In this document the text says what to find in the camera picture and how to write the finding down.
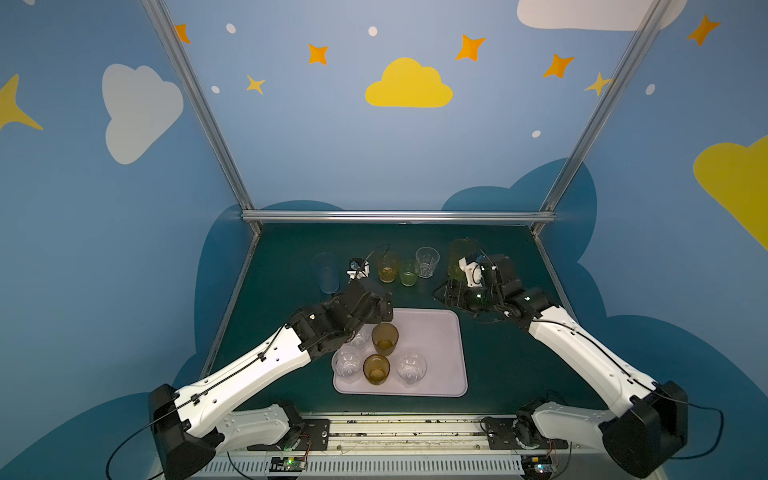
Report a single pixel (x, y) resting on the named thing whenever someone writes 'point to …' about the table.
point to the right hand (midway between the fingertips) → (444, 293)
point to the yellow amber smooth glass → (388, 265)
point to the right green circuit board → (536, 464)
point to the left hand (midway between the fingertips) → (380, 298)
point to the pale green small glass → (408, 272)
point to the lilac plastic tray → (421, 352)
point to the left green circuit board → (287, 464)
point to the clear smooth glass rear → (426, 259)
